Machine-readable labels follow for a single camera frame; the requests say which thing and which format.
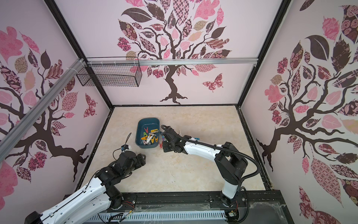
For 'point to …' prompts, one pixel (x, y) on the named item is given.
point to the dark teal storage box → (152, 123)
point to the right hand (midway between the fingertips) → (164, 145)
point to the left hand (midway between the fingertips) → (141, 161)
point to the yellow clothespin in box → (153, 130)
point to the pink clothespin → (147, 129)
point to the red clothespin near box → (161, 145)
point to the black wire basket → (112, 72)
